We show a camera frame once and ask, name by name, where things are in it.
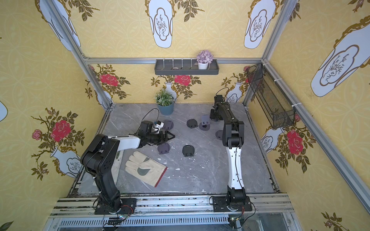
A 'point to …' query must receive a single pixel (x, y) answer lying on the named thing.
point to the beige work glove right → (144, 169)
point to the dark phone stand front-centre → (188, 150)
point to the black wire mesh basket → (278, 109)
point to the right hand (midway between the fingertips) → (214, 115)
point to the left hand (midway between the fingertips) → (172, 138)
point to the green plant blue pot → (165, 102)
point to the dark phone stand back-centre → (191, 123)
